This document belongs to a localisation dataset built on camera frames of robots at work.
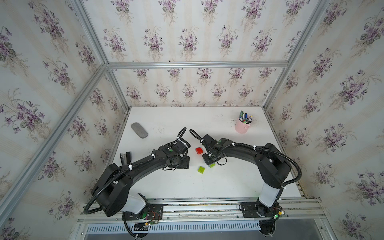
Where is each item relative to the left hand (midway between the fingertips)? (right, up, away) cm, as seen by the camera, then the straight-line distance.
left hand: (185, 164), depth 84 cm
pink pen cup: (+38, +24, +12) cm, 46 cm away
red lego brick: (+8, +6, +9) cm, 14 cm away
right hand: (+15, +1, +6) cm, 16 cm away
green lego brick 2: (+9, -4, +2) cm, 10 cm away
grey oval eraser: (-34, +19, +19) cm, 43 cm away
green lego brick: (+16, -2, +3) cm, 17 cm away
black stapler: (-37, +2, +5) cm, 37 cm away
